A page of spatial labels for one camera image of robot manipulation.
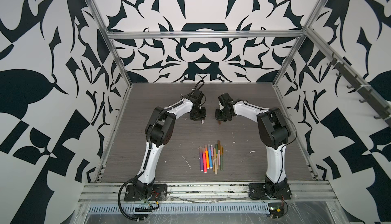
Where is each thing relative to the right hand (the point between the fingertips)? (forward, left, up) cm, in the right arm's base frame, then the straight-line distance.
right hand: (217, 116), depth 100 cm
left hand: (0, +8, +1) cm, 8 cm away
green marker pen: (-26, 0, -1) cm, 26 cm away
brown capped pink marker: (-23, +1, -1) cm, 23 cm away
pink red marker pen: (-28, +10, -1) cm, 30 cm away
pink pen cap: (-3, +10, -1) cm, 10 cm away
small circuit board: (-49, -23, -3) cm, 54 cm away
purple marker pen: (-28, +11, -1) cm, 30 cm away
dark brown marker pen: (-4, -1, +1) cm, 5 cm away
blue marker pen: (-25, +6, -1) cm, 26 cm away
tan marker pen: (-28, +4, -1) cm, 28 cm away
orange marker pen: (-23, +8, -1) cm, 24 cm away
